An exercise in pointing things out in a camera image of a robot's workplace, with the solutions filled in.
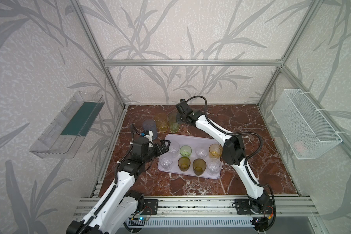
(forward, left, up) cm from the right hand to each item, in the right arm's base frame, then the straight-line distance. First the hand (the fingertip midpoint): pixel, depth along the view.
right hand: (179, 115), depth 97 cm
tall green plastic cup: (0, +4, -11) cm, 12 cm away
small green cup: (-21, -4, -10) cm, 23 cm away
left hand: (-24, +7, +4) cm, 25 cm away
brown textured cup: (-31, -12, -10) cm, 35 cm away
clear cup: (-28, +8, -12) cm, 31 cm away
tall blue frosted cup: (-4, +20, -6) cm, 21 cm away
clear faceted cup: (-21, +3, -6) cm, 22 cm away
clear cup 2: (-21, -14, -12) cm, 28 cm away
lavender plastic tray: (-25, -7, -8) cm, 27 cm away
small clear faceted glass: (-31, -21, -12) cm, 39 cm away
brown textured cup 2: (-29, -3, -11) cm, 31 cm away
